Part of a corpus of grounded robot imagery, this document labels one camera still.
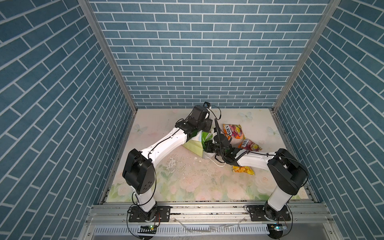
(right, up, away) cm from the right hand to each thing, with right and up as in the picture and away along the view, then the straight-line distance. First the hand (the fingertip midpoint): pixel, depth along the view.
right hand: (202, 141), depth 90 cm
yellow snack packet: (+24, -15, -6) cm, 29 cm away
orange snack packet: (+22, +6, +12) cm, 26 cm away
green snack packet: (+2, +3, -1) cm, 3 cm away
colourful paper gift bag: (-5, -2, -5) cm, 7 cm away
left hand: (+3, +13, -6) cm, 14 cm away
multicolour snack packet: (+29, -3, +3) cm, 29 cm away
